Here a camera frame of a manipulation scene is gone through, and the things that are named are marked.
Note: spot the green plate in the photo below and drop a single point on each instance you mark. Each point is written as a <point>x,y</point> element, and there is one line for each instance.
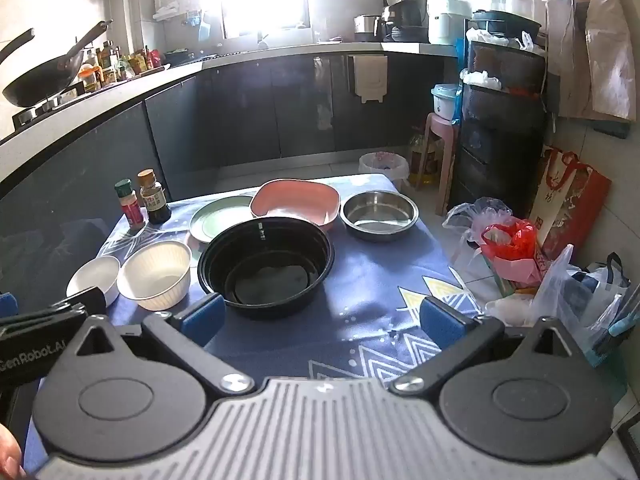
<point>215,220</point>

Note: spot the white water dispenser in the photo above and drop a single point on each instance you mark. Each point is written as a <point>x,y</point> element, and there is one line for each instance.
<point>452,5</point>

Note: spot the white plastic bags on cabinet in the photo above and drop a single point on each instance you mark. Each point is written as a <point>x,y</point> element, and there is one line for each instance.
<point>492,37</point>

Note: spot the red paper gift bag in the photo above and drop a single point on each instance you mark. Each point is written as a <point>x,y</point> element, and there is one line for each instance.
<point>570,200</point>

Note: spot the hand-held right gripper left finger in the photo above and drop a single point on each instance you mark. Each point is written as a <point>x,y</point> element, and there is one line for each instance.
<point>204,319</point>

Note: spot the red plastic bag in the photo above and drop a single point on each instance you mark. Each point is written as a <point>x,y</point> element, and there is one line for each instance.
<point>517,240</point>

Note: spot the white hanging bin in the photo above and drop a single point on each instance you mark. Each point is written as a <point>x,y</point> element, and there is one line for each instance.
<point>368,77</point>

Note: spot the white kitchen countertop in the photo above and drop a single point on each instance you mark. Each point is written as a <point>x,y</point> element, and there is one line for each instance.
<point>150,80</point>

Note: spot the black lidded pot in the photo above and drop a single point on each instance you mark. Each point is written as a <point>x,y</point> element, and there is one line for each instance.
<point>507,22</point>

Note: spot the hanging apron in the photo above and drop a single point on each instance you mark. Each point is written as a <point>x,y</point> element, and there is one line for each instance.
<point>600,45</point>

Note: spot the stainless steel bowl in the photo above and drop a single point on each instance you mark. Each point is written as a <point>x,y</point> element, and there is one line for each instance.
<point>379,216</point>

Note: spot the white ribbed bowl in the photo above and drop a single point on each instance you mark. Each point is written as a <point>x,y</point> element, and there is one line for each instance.
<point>156,275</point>

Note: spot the black wok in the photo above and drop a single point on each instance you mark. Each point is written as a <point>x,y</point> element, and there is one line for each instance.
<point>45,77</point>

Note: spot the steel electric kettle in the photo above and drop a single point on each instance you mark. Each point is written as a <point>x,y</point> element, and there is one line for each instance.
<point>367,29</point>

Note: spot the small white bowl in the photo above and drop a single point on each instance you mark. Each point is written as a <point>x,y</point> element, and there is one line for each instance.
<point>92,277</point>

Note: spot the large translucent plastic bag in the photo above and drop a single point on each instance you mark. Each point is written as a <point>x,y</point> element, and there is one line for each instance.
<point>565,290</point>

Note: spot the yellow cooking oil bottle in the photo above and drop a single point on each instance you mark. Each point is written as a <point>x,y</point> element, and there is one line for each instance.
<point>422,160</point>

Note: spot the pink plastic stool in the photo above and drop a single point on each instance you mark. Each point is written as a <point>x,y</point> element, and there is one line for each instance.
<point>440,127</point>

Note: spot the pink bag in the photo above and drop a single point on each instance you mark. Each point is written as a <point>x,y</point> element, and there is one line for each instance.
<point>520,272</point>

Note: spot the person's left hand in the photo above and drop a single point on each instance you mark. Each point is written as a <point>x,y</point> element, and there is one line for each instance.
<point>9,452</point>

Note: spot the row of condiment bottles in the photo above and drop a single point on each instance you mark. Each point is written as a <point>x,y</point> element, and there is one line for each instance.
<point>117,65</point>

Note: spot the gas stove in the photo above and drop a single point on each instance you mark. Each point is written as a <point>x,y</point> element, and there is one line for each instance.
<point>47,105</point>

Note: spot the dark soy sauce bottle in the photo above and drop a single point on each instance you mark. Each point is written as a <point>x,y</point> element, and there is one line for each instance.
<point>152,200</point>

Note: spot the pink bowl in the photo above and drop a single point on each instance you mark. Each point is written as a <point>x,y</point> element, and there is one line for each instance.
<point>295,204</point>

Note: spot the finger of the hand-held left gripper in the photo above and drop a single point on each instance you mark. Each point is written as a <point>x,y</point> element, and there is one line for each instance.
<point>87,297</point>
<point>7,304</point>

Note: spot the blue printed tablecloth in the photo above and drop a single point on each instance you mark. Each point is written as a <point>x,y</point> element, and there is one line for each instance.
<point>370,305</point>

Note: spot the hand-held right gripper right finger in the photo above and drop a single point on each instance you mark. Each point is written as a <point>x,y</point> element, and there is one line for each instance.
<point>442,321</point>

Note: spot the black drawer cabinet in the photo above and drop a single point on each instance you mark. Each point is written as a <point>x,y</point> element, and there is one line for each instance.
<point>500,130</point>

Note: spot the black plastic bowl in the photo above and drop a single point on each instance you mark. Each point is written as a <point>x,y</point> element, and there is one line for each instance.
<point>265,267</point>

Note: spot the black coffee machine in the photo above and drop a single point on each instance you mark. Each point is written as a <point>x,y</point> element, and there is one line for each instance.
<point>405,20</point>

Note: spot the red spice bottle green cap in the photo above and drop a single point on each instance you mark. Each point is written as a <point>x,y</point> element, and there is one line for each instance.
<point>131,207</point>

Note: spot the clear plastic bag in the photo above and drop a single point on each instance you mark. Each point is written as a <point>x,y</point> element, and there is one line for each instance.
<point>467,215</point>

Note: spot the trash bin with white liner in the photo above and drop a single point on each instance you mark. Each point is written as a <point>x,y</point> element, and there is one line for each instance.
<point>382,165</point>

